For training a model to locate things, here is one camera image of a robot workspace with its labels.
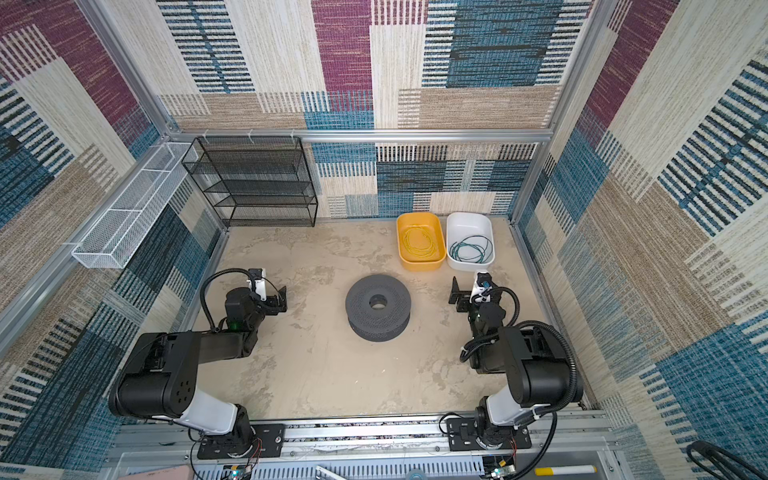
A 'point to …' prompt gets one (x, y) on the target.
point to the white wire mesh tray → (110, 242)
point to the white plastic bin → (460, 225)
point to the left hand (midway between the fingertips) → (268, 282)
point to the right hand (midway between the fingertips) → (471, 279)
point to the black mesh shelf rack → (255, 181)
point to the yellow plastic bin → (432, 222)
